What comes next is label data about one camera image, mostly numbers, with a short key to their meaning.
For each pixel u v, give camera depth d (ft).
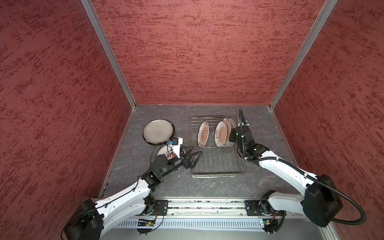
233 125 2.30
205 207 2.48
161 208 2.44
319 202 1.33
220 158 3.00
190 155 2.06
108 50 2.86
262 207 2.17
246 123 2.28
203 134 3.19
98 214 1.40
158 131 3.33
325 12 2.38
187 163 2.08
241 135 1.97
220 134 3.08
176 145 2.12
